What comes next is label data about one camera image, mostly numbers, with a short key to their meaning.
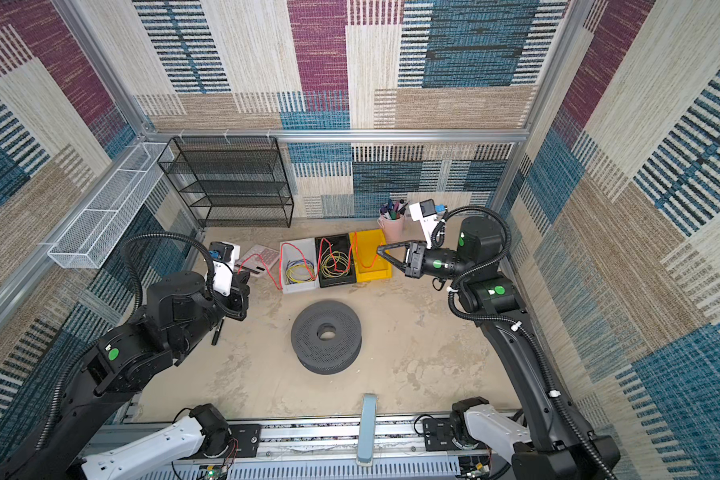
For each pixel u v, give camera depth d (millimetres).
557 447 368
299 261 1055
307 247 1147
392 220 1081
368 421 773
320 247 1015
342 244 1180
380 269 1039
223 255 503
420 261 535
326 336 907
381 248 606
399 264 598
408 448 734
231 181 1101
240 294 530
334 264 999
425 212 563
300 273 1045
